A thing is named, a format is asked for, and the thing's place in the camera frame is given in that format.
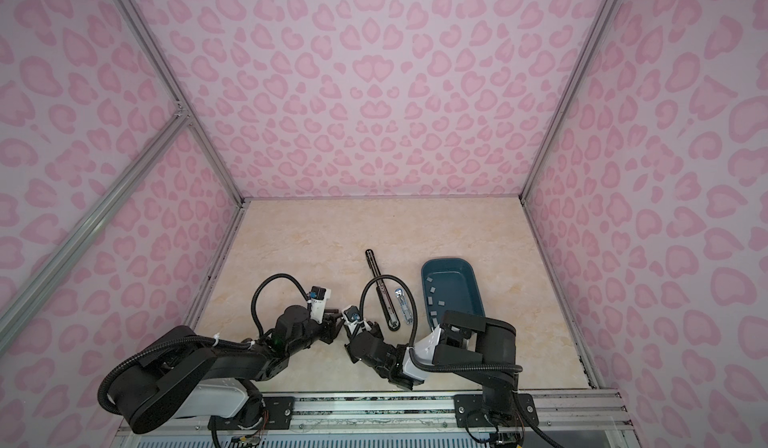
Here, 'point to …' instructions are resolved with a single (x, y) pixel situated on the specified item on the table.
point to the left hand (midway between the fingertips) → (345, 311)
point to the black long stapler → (392, 319)
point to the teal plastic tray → (450, 284)
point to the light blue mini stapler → (404, 305)
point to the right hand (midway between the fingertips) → (348, 326)
